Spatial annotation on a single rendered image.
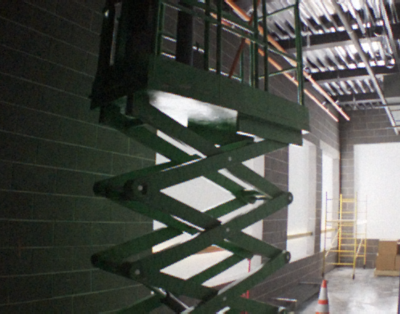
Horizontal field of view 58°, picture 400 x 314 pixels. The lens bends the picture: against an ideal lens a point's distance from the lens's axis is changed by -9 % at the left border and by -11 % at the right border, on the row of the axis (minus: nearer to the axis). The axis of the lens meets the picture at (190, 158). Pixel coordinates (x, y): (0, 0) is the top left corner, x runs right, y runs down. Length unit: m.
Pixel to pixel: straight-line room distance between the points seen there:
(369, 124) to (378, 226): 2.90
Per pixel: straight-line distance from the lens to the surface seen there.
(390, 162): 11.59
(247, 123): 2.72
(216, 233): 2.52
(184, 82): 2.29
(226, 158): 2.58
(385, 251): 10.11
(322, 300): 5.09
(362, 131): 11.65
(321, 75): 8.69
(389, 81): 7.36
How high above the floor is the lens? 1.57
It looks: 7 degrees up
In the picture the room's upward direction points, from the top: 2 degrees clockwise
